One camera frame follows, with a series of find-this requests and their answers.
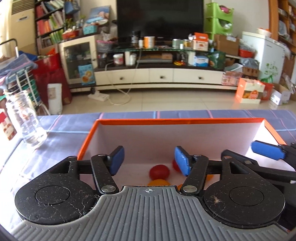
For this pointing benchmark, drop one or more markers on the white tv cabinet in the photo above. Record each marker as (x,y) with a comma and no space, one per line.
(162,75)

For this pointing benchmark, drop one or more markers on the orange fruit gift carton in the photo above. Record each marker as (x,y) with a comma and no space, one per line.
(249,91)

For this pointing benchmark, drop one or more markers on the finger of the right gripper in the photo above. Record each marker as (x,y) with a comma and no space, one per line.
(275,152)

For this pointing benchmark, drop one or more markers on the brown wooden shelf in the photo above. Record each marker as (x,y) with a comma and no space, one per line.
(282,22)

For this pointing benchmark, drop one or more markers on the green stacked storage bins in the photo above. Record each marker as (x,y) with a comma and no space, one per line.
(218,20)

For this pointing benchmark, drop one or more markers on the brown cardboard box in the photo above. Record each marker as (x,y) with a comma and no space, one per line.
(226,44)

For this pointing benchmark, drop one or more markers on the black flat television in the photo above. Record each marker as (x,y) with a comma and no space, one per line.
(164,20)

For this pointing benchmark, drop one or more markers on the clear glass mug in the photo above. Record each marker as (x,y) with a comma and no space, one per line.
(24,118)

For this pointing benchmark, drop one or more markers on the white standing air conditioner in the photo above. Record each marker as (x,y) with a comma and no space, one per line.
(22,28)

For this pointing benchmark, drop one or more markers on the red tomato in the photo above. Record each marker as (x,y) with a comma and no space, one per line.
(159,172)

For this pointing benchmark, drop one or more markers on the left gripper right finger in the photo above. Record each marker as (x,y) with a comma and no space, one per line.
(194,167)

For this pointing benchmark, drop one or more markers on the black bookshelf with books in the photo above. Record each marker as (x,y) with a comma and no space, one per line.
(50,22)

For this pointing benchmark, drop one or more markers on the white wire laundry cart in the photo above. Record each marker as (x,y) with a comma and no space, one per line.
(17,75)

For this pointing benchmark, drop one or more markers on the white chest freezer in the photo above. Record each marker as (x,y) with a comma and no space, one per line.
(269,53)

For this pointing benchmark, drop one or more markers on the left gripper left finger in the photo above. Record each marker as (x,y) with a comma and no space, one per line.
(104,167)

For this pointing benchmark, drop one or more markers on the orange cardboard box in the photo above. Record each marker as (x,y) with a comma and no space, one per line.
(151,142)

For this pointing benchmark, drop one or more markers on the blue plaid bed sheet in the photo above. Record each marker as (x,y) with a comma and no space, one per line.
(67,132)

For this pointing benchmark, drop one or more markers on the white power strip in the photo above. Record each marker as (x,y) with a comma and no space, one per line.
(98,96)

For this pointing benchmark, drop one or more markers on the large orange fruit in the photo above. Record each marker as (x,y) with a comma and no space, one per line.
(159,182)

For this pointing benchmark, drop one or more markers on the white glass door cabinet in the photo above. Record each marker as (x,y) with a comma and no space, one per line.
(77,52)

